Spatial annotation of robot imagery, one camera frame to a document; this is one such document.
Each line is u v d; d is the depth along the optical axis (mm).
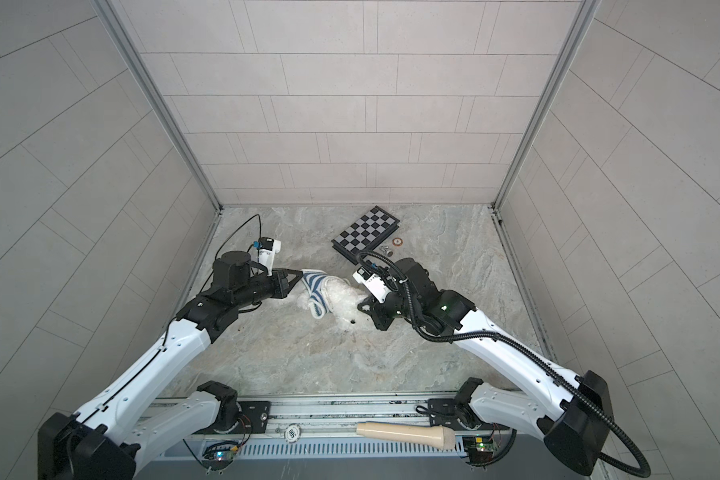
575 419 373
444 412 713
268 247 678
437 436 665
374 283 618
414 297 532
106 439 368
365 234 1047
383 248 1041
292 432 693
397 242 1061
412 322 526
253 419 706
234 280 568
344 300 694
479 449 679
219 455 645
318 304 680
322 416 724
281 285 647
